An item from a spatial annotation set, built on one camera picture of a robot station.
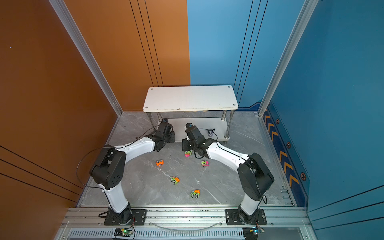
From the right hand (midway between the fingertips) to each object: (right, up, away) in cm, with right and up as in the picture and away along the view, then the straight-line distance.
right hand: (182, 143), depth 87 cm
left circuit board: (-27, -41, -16) cm, 52 cm away
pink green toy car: (+13, -13, +2) cm, 18 cm away
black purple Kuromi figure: (+17, +6, +7) cm, 20 cm away
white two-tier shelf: (+15, +20, -11) cm, 27 cm away
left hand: (-8, +5, +10) cm, 14 cm away
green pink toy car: (+3, -8, +7) cm, 11 cm away
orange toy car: (-14, -12, +3) cm, 19 cm away
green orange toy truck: (+8, -26, -8) cm, 28 cm away
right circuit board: (+35, -41, -17) cm, 56 cm away
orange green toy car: (-4, -20, -4) cm, 21 cm away
